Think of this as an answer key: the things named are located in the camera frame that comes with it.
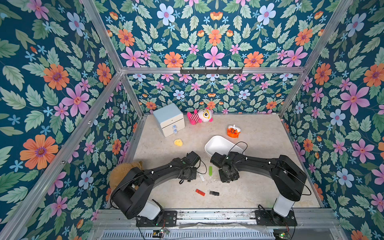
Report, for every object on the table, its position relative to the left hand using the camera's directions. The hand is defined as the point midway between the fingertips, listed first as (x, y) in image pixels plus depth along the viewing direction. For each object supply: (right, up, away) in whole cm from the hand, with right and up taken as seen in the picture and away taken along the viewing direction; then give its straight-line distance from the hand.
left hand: (194, 175), depth 88 cm
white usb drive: (+5, -1, -1) cm, 5 cm away
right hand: (+19, -1, -2) cm, 19 cm away
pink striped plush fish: (+6, +38, +22) cm, 45 cm away
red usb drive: (+4, -7, -6) cm, 10 cm away
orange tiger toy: (+27, +26, +15) cm, 40 cm away
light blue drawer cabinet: (-16, +34, +10) cm, 39 cm away
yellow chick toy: (-12, +19, +13) cm, 26 cm away
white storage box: (+18, +17, +12) cm, 28 cm away
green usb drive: (+10, +2, +3) cm, 10 cm away
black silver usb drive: (+11, -8, -6) cm, 15 cm away
